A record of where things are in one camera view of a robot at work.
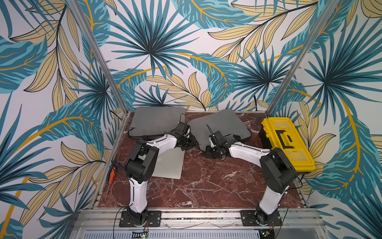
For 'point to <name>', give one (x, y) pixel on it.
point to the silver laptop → (169, 163)
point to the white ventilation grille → (174, 234)
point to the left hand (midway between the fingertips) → (197, 145)
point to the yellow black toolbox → (281, 133)
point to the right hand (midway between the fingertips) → (205, 153)
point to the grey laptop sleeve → (227, 121)
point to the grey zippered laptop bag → (146, 122)
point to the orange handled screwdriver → (111, 179)
